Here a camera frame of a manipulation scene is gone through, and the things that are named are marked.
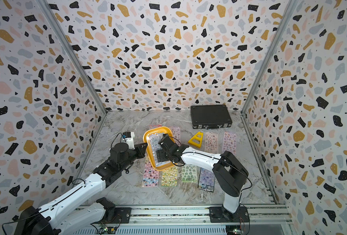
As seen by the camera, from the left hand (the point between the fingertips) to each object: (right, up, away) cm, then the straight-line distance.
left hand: (148, 143), depth 78 cm
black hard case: (+40, +16, +35) cm, 56 cm away
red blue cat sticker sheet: (-4, +9, +35) cm, 36 cm away
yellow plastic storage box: (+8, +7, +9) cm, 14 cm away
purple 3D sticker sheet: (+14, +5, +31) cm, 34 cm away
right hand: (+6, -8, +9) cm, 13 cm away
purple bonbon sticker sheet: (+32, -23, +7) cm, 40 cm away
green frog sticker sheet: (+22, -20, +11) cm, 32 cm away
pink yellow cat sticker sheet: (-1, -21, +9) cm, 23 cm away
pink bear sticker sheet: (+38, -3, +25) cm, 46 cm away
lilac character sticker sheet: (+52, -2, +25) cm, 57 cm away
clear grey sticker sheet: (+1, +2, +9) cm, 9 cm away
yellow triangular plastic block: (+28, -1, +27) cm, 38 cm away
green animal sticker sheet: (+10, -22, +9) cm, 26 cm away
